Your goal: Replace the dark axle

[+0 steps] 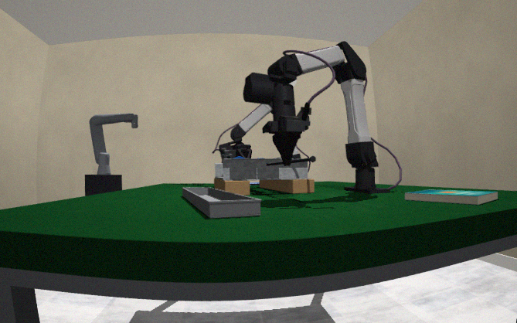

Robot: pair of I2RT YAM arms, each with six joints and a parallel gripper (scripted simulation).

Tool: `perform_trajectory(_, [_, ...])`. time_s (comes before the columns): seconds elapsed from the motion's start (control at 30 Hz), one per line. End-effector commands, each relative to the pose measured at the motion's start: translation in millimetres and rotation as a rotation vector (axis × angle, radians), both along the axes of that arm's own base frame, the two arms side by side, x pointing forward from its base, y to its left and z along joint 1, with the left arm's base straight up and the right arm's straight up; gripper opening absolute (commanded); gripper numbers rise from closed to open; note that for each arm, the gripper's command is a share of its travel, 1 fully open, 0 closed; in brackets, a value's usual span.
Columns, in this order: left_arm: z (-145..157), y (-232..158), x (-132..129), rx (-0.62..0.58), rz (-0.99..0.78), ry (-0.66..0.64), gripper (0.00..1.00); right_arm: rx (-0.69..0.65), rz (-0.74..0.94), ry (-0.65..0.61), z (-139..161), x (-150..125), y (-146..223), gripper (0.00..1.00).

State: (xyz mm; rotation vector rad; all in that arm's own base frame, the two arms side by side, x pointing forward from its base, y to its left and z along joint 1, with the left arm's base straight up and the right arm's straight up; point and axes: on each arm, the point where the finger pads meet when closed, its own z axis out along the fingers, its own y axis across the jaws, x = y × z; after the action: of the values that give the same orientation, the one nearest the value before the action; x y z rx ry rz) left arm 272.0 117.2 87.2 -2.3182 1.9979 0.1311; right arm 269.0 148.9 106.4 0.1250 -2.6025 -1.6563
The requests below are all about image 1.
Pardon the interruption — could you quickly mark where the tan wooden block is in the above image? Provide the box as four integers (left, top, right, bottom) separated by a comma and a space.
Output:
214, 178, 250, 196

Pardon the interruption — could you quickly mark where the brown wooden bar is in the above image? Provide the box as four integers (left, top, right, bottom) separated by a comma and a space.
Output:
260, 179, 315, 194

